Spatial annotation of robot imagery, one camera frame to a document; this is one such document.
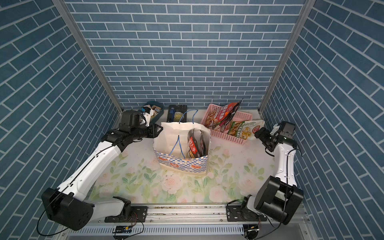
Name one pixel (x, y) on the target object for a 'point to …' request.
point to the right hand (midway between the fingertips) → (262, 136)
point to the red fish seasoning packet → (219, 115)
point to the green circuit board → (123, 229)
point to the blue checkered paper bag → (183, 147)
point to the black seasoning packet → (192, 151)
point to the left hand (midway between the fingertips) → (164, 127)
